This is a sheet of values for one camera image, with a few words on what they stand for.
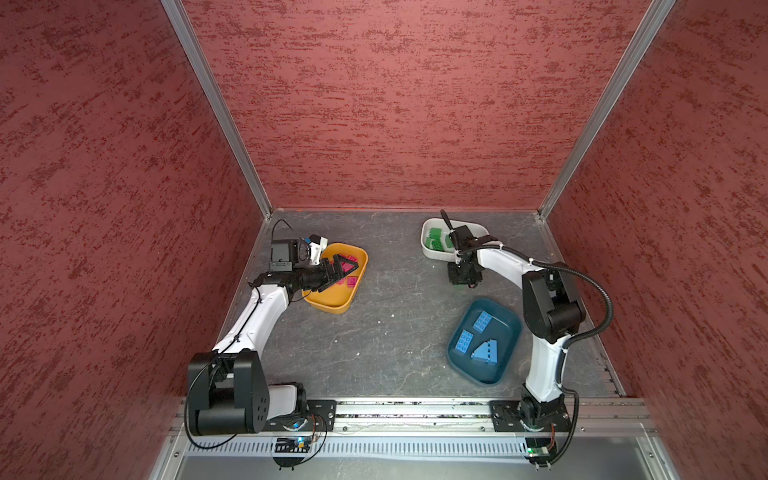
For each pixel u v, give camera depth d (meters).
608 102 0.88
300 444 0.70
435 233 1.10
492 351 0.83
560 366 0.58
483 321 0.89
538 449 0.71
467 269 0.84
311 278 0.72
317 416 0.73
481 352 0.83
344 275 0.73
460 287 0.99
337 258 0.74
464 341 0.85
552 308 0.53
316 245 0.77
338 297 0.95
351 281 0.97
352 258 1.03
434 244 1.09
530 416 0.66
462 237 0.81
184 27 0.73
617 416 0.76
